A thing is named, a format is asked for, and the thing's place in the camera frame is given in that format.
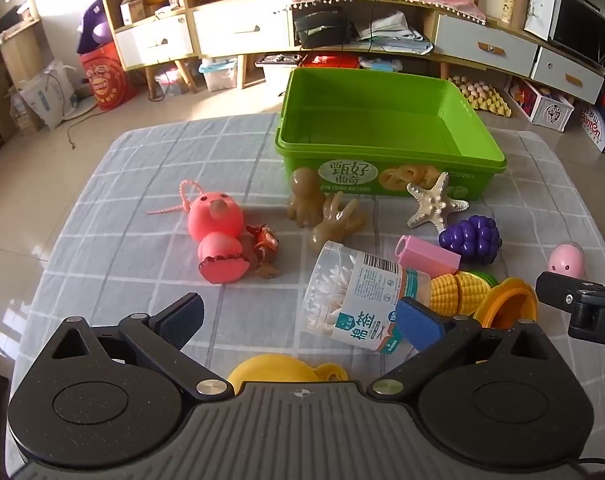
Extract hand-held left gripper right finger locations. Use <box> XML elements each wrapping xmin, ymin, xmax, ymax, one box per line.
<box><xmin>367</xmin><ymin>297</ymin><xmax>551</xmax><ymax>401</ymax></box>

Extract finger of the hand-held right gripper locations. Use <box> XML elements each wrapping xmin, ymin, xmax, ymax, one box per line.
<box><xmin>535</xmin><ymin>270</ymin><xmax>605</xmax><ymax>318</ymax></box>

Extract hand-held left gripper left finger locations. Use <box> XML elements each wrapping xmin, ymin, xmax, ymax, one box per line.
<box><xmin>51</xmin><ymin>293</ymin><xmax>234</xmax><ymax>402</ymax></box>

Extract pink egg toy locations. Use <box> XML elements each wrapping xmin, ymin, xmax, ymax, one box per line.
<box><xmin>547</xmin><ymin>242</ymin><xmax>586</xmax><ymax>279</ymax></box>

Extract orange toy cup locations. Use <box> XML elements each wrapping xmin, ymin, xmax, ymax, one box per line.
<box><xmin>474</xmin><ymin>277</ymin><xmax>539</xmax><ymax>331</ymax></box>

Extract yellow toy corn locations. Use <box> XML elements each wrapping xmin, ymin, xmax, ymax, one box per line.
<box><xmin>428</xmin><ymin>269</ymin><xmax>501</xmax><ymax>317</ymax></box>

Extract clear cotton swab jar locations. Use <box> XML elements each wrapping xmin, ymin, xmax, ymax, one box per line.
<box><xmin>295</xmin><ymin>240</ymin><xmax>433</xmax><ymax>356</ymax></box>

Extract purple toy grapes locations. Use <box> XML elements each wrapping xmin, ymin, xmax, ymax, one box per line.
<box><xmin>437</xmin><ymin>214</ymin><xmax>502</xmax><ymax>266</ymax></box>

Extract green plastic box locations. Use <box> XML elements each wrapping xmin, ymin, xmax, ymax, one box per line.
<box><xmin>275</xmin><ymin>67</ymin><xmax>507</xmax><ymax>201</ymax></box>

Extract pink toy block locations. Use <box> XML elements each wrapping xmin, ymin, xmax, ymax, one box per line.
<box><xmin>394</xmin><ymin>234</ymin><xmax>462</xmax><ymax>279</ymax></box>

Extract yellow toy cup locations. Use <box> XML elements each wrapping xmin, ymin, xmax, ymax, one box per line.
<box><xmin>227</xmin><ymin>353</ymin><xmax>348</xmax><ymax>394</ymax></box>

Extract pink rubber animal toy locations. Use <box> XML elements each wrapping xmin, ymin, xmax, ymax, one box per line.
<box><xmin>147</xmin><ymin>179</ymin><xmax>248</xmax><ymax>286</ymax></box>

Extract small red figure toy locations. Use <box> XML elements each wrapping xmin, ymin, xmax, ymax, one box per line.
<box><xmin>244</xmin><ymin>223</ymin><xmax>284</xmax><ymax>280</ymax></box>

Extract white starfish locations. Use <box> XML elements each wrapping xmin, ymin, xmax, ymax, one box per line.
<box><xmin>405</xmin><ymin>170</ymin><xmax>470</xmax><ymax>234</ymax></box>

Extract brown lying octopus toy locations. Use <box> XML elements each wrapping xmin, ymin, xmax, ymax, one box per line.
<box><xmin>309</xmin><ymin>192</ymin><xmax>368</xmax><ymax>256</ymax></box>

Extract blue and white carton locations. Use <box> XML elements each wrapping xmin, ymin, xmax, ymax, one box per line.
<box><xmin>577</xmin><ymin>102</ymin><xmax>605</xmax><ymax>154</ymax></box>

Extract brown upright octopus toy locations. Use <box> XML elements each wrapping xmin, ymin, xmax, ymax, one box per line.
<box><xmin>287</xmin><ymin>167</ymin><xmax>328</xmax><ymax>229</ymax></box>

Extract white plastic crate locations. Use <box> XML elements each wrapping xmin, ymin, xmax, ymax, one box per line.
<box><xmin>509</xmin><ymin>77</ymin><xmax>576</xmax><ymax>134</ymax></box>

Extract egg tray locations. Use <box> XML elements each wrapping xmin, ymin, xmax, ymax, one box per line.
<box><xmin>447</xmin><ymin>74</ymin><xmax>513</xmax><ymax>119</ymax></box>

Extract white cabinet drawer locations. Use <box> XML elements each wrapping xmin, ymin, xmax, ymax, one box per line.
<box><xmin>114</xmin><ymin>14</ymin><xmax>194</xmax><ymax>69</ymax></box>
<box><xmin>530</xmin><ymin>49</ymin><xmax>605</xmax><ymax>106</ymax></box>
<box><xmin>192</xmin><ymin>7</ymin><xmax>291</xmax><ymax>59</ymax></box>
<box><xmin>434</xmin><ymin>14</ymin><xmax>541</xmax><ymax>67</ymax></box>

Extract clear storage box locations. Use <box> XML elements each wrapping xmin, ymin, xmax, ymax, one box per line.
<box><xmin>154</xmin><ymin>67</ymin><xmax>196</xmax><ymax>96</ymax></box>

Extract clear box with blue lid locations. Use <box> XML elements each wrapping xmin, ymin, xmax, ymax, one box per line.
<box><xmin>198</xmin><ymin>57</ymin><xmax>238</xmax><ymax>92</ymax></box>

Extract black microwave oven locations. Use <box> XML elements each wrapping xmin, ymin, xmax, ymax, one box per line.
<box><xmin>549</xmin><ymin>0</ymin><xmax>605</xmax><ymax>72</ymax></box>

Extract red shopping bag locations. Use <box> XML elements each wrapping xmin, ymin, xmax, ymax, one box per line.
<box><xmin>79</xmin><ymin>42</ymin><xmax>138</xmax><ymax>112</ymax></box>

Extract white storage box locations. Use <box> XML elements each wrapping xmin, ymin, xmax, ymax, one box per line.
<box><xmin>254</xmin><ymin>54</ymin><xmax>303</xmax><ymax>91</ymax></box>

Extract white sack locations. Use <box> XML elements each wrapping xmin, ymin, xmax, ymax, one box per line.
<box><xmin>9</xmin><ymin>59</ymin><xmax>78</xmax><ymax>131</ymax></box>

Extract pile of papers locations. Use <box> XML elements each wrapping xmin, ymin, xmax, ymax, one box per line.
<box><xmin>357</xmin><ymin>9</ymin><xmax>433</xmax><ymax>56</ymax></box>

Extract purple bag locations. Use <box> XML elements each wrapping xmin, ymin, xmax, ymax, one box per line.
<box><xmin>77</xmin><ymin>0</ymin><xmax>118</xmax><ymax>56</ymax></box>

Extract black bag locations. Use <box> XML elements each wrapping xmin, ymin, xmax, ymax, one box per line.
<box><xmin>293</xmin><ymin>9</ymin><xmax>353</xmax><ymax>49</ymax></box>

